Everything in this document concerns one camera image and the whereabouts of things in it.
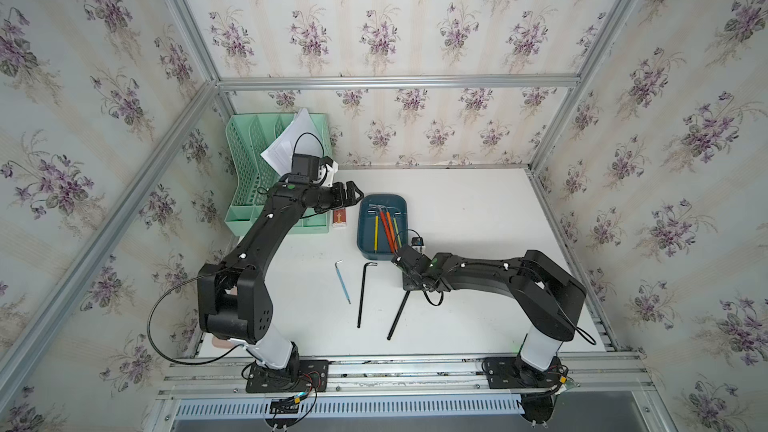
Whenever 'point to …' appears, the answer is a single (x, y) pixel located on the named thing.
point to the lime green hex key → (396, 227)
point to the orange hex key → (391, 227)
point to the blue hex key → (342, 282)
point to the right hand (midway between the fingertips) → (414, 282)
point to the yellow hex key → (376, 233)
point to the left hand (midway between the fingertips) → (353, 198)
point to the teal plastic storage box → (367, 210)
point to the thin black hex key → (362, 289)
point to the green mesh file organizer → (251, 177)
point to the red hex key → (386, 230)
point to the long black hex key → (399, 314)
